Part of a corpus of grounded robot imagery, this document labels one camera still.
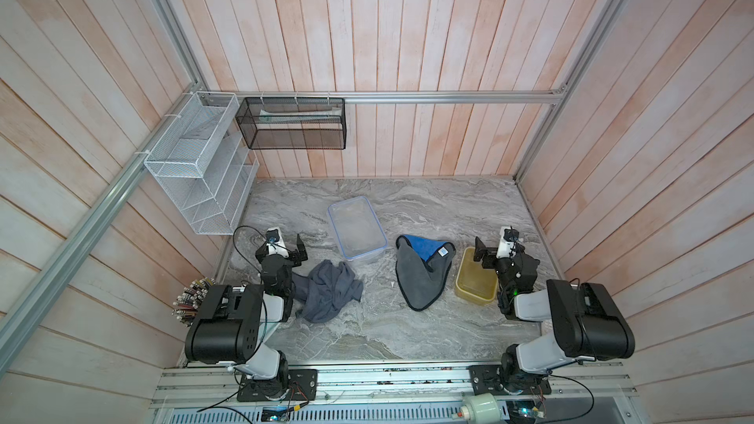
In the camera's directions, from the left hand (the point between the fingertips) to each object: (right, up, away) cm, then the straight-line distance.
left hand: (285, 239), depth 92 cm
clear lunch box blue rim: (+22, +1, +15) cm, 27 cm away
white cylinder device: (+52, -34, -28) cm, 68 cm away
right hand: (+66, +1, 0) cm, 66 cm away
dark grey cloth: (+14, -15, -6) cm, 21 cm away
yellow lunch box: (+60, -14, -1) cm, 62 cm away
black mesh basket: (-1, +41, +13) cm, 43 cm away
